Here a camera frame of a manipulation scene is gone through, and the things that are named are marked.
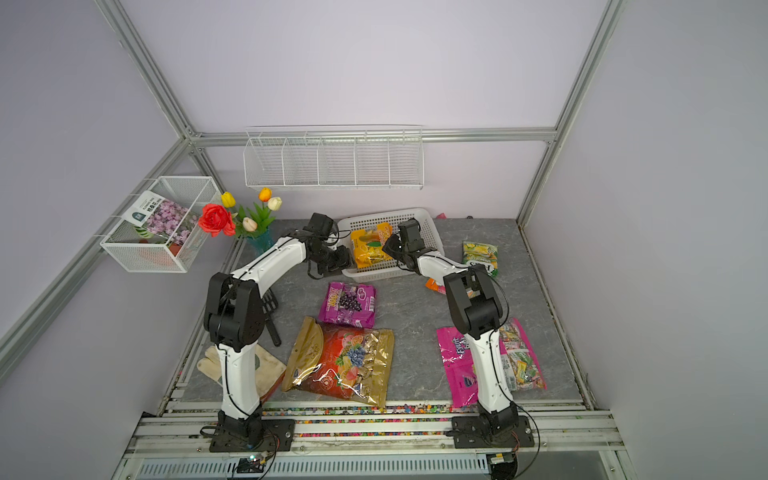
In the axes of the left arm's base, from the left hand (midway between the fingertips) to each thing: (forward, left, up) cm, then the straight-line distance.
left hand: (352, 267), depth 94 cm
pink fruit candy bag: (-30, -30, -10) cm, 44 cm away
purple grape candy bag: (-10, +1, -5) cm, 11 cm away
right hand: (+12, -10, -2) cm, 16 cm away
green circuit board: (-49, +25, -12) cm, 56 cm away
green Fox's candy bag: (+9, -45, -8) cm, 46 cm away
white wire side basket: (-5, +51, +20) cm, 55 cm away
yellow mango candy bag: (+12, -5, -3) cm, 13 cm away
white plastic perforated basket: (+20, +3, -1) cm, 20 cm away
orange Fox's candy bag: (-2, -26, -10) cm, 28 cm away
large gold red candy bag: (-28, +3, -6) cm, 28 cm away
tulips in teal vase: (+4, +25, +17) cm, 31 cm away
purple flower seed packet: (+1, +44, +25) cm, 50 cm away
